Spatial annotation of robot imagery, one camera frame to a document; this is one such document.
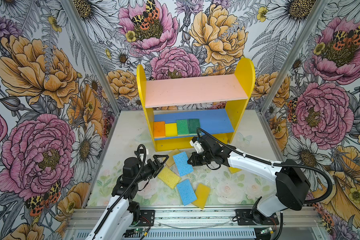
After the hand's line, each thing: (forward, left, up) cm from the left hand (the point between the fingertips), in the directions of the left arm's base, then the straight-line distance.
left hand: (167, 165), depth 78 cm
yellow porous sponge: (-1, 0, -13) cm, 13 cm away
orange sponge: (+22, +6, +1) cm, 23 cm away
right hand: (0, -12, -2) cm, 12 cm away
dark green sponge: (+25, -15, +3) cm, 29 cm away
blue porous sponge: (-11, -11, -11) cm, 19 cm away
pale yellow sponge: (+4, -2, -3) cm, 5 cm away
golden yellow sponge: (-10, -18, -12) cm, 24 cm away
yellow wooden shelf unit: (+58, -5, -12) cm, 59 cm away
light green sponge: (+23, -8, +2) cm, 25 cm away
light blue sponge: (+2, -8, -2) cm, 8 cm away
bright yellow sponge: (+22, -1, +2) cm, 22 cm away
